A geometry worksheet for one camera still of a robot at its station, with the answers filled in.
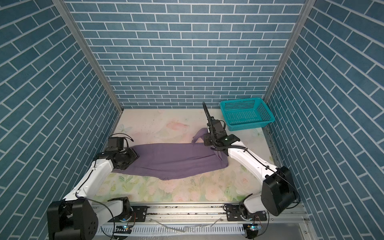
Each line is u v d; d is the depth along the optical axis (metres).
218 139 0.63
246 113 1.19
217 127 0.64
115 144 0.67
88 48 0.85
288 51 0.87
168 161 0.88
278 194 0.42
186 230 0.71
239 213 0.73
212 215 0.75
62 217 0.40
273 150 1.03
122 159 0.71
